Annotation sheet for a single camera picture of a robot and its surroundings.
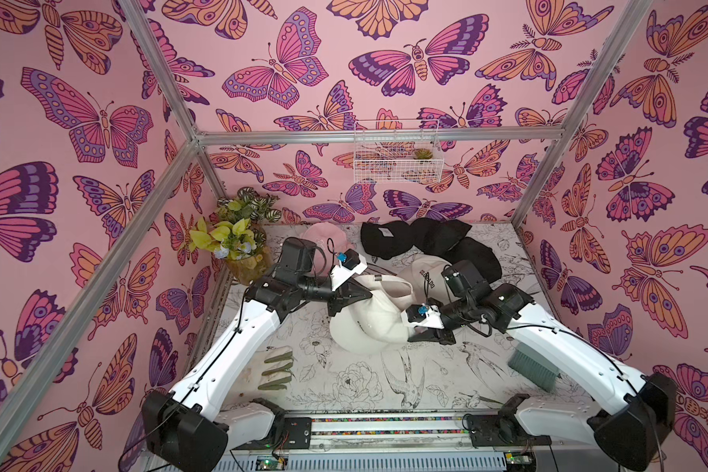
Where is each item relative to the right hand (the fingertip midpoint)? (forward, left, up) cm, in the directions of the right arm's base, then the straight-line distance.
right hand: (410, 323), depth 72 cm
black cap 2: (+35, -27, -13) cm, 46 cm away
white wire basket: (+60, +1, +6) cm, 60 cm away
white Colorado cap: (-3, +9, +6) cm, 11 cm away
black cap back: (+44, -15, -15) cm, 49 cm away
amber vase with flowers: (+25, +50, +5) cm, 56 cm away
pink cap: (+37, +25, -11) cm, 46 cm away
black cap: (+43, +4, -17) cm, 46 cm away
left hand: (+4, +10, +8) cm, 14 cm away
